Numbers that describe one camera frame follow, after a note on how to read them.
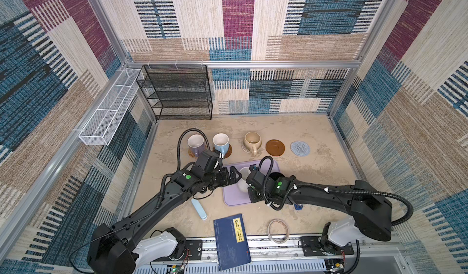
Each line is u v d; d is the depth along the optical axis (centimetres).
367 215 41
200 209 80
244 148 101
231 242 75
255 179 63
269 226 78
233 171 69
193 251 73
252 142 104
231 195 87
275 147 105
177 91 109
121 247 38
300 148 105
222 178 67
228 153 102
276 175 83
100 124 94
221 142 98
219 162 63
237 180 69
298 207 82
